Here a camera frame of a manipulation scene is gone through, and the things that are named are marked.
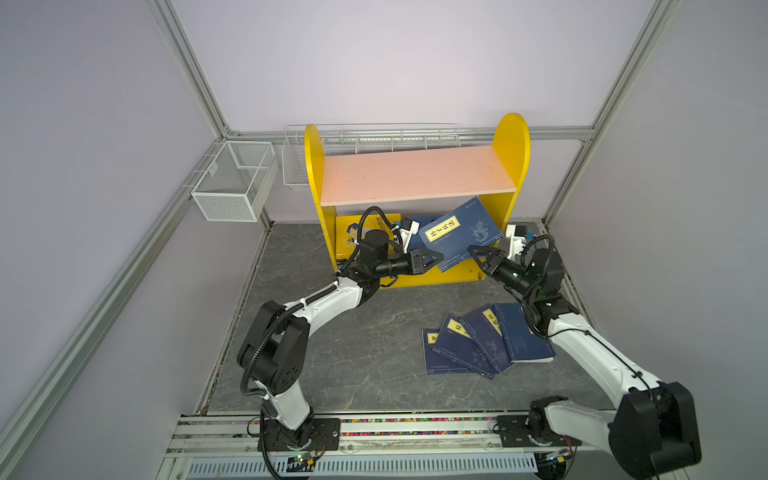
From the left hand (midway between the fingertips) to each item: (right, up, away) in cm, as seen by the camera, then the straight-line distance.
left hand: (443, 263), depth 76 cm
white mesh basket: (-67, +26, +24) cm, 76 cm away
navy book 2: (-1, +6, +2) cm, 6 cm away
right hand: (+6, +3, -1) cm, 7 cm away
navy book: (+7, +10, 0) cm, 12 cm away
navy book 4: (+15, -20, +14) cm, 29 cm away
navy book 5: (-1, -29, +8) cm, 30 cm away
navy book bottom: (+5, -24, +11) cm, 27 cm away
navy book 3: (+25, -24, +10) cm, 36 cm away
